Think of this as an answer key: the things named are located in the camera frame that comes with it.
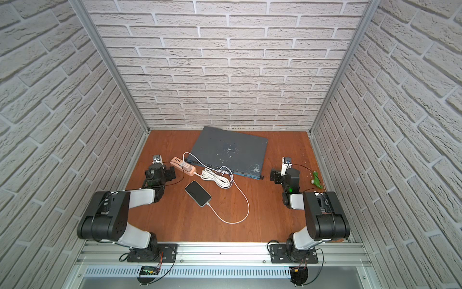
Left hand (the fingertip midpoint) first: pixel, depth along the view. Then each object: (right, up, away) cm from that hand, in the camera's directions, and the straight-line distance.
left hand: (159, 164), depth 94 cm
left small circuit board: (+6, -42, -21) cm, 47 cm away
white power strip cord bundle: (+35, -7, +1) cm, 35 cm away
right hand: (+63, -1, +1) cm, 63 cm away
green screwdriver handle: (+85, -9, +1) cm, 85 cm away
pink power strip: (+15, -2, -2) cm, 15 cm away
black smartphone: (+22, -15, -4) cm, 26 cm away
